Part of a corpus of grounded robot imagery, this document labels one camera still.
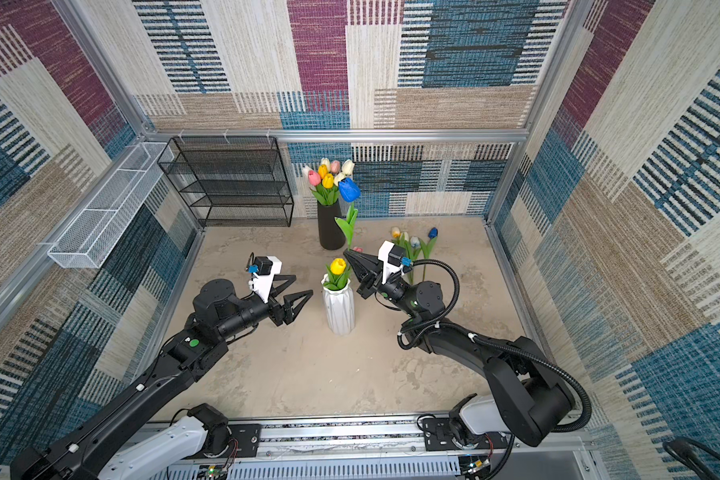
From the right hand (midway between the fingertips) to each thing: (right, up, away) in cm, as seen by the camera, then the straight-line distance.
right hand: (344, 254), depth 67 cm
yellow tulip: (-6, +21, +21) cm, 31 cm away
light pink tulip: (-5, +27, +27) cm, 38 cm away
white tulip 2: (-3, +22, +22) cm, 32 cm away
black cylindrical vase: (-7, +7, +42) cm, 44 cm away
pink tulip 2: (-10, +22, +21) cm, 32 cm away
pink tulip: (+3, +1, -2) cm, 4 cm away
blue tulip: (+30, +7, +46) cm, 55 cm away
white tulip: (-7, +28, +25) cm, 38 cm away
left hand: (-10, -6, +2) cm, 12 cm away
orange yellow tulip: (-8, +25, +23) cm, 35 cm away
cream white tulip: (0, +25, +22) cm, 34 cm away
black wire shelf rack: (-44, +26, +44) cm, 67 cm away
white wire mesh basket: (-60, +3, +3) cm, 60 cm away
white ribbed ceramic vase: (-2, -14, +10) cm, 17 cm away
